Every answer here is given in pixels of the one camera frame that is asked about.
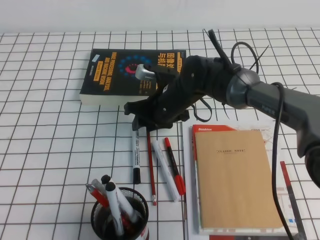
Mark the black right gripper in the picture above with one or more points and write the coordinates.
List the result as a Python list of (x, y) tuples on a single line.
[(200, 76)]

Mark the whiteboard marker black cap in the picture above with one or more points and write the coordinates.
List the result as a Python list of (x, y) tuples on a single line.
[(136, 158)]

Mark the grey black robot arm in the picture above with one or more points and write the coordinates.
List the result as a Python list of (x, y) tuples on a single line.
[(237, 87)]

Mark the white marker pen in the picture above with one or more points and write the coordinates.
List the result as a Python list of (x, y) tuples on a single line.
[(171, 186)]

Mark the whiteboard marker middle in holder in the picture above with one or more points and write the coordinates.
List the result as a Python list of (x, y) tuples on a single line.
[(112, 197)]

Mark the whiteboard marker in holder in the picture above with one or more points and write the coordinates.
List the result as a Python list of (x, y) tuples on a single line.
[(124, 204), (112, 197)]

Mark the grey pen in holder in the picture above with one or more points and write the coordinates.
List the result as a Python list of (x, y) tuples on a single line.
[(99, 186)]

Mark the red and black pen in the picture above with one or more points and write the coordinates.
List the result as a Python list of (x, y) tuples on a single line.
[(179, 182)]

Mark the red ballpoint pen in holder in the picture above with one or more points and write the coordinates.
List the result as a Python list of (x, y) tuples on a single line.
[(97, 195)]

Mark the whiteboard marker left in holder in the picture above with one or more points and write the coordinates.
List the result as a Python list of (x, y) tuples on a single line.
[(124, 204)]

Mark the black textbook with Chinese title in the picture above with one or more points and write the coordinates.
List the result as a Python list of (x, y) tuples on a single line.
[(110, 77)]

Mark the orange covered notebook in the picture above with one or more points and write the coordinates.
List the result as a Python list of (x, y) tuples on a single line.
[(197, 128)]

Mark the red pencil with eraser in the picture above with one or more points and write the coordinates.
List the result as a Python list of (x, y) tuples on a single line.
[(151, 170)]

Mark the brown classic note notebook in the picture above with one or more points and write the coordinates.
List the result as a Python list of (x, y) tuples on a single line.
[(234, 181)]

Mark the red and black book spine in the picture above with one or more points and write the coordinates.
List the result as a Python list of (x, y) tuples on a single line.
[(296, 219)]

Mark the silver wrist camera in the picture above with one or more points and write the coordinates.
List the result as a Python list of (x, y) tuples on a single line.
[(146, 72)]

